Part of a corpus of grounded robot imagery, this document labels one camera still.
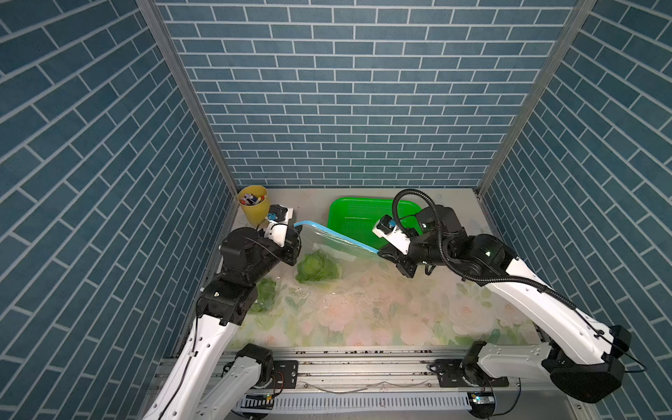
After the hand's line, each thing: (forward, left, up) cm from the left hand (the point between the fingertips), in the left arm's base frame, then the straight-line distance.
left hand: (306, 226), depth 66 cm
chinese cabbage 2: (-4, +16, -30) cm, 34 cm away
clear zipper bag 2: (-4, -9, -27) cm, 29 cm away
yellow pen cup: (+29, +25, -22) cm, 44 cm away
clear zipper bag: (-10, +13, -33) cm, 37 cm away
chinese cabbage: (-1, -1, -19) cm, 19 cm away
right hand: (-5, -20, -3) cm, 21 cm away
